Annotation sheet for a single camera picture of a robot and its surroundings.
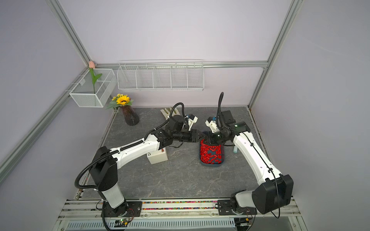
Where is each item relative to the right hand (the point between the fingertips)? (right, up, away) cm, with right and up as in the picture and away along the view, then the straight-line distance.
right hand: (205, 141), depth 77 cm
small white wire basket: (-68, +26, +5) cm, 73 cm away
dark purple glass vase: (-56, +14, +37) cm, 69 cm away
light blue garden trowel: (+22, -8, +17) cm, 28 cm away
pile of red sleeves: (+5, -11, +15) cm, 19 cm away
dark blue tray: (+8, -17, +12) cm, 22 cm away
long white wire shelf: (-29, +43, +22) cm, 56 cm away
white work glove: (-28, +17, +38) cm, 50 cm away
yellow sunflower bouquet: (-53, +24, +14) cm, 60 cm away
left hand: (0, +2, -2) cm, 3 cm away
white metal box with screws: (-27, -9, +5) cm, 29 cm away
